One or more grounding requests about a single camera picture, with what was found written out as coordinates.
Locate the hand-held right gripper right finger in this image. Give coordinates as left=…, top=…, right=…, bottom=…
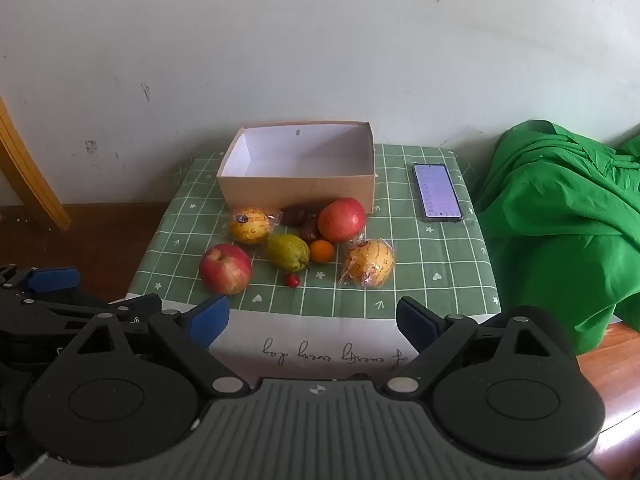
left=382, top=296, right=581, bottom=398

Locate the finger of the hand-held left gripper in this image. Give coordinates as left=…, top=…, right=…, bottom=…
left=0, top=265, right=82, bottom=307
left=20, top=294, right=163, bottom=333

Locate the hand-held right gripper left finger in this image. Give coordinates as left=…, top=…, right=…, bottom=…
left=54, top=294, right=252, bottom=400

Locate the small red apple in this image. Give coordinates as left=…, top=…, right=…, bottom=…
left=199, top=243, right=253, bottom=296

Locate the plastic-wrapped yellow orange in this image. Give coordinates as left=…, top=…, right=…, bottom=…
left=339, top=237, right=397, bottom=289
left=227, top=206, right=278, bottom=246

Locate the green pear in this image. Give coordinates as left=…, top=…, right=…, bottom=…
left=265, top=234, right=312, bottom=273

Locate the small orange mandarin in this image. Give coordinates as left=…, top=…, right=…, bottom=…
left=309, top=239, right=335, bottom=264

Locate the large red apple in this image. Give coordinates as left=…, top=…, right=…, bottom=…
left=317, top=197, right=367, bottom=244

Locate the cardboard box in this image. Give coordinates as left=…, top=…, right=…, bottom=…
left=216, top=120, right=377, bottom=215

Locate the green checkered tablecloth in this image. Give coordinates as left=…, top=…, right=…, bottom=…
left=125, top=142, right=503, bottom=386

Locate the black smartphone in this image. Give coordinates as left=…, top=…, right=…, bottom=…
left=412, top=162, right=465, bottom=223

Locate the green cloth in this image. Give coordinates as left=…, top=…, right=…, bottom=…
left=472, top=120, right=640, bottom=356

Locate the yellow wooden frame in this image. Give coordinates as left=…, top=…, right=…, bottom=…
left=0, top=95, right=72, bottom=232

